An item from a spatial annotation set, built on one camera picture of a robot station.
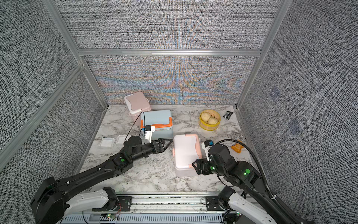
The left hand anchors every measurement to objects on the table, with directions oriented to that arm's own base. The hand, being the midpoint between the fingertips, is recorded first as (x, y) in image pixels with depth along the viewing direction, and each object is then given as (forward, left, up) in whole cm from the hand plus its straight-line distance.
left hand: (172, 141), depth 71 cm
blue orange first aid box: (+23, +6, -13) cm, 27 cm away
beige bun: (+27, -30, -19) cm, 44 cm away
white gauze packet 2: (+18, +37, -25) cm, 48 cm away
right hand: (-9, -13, -4) cm, 16 cm away
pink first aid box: (+39, +26, -10) cm, 48 cm away
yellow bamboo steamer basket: (+32, -25, -19) cm, 45 cm away
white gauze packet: (+15, +46, -24) cm, 54 cm away
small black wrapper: (+35, -44, -22) cm, 60 cm away
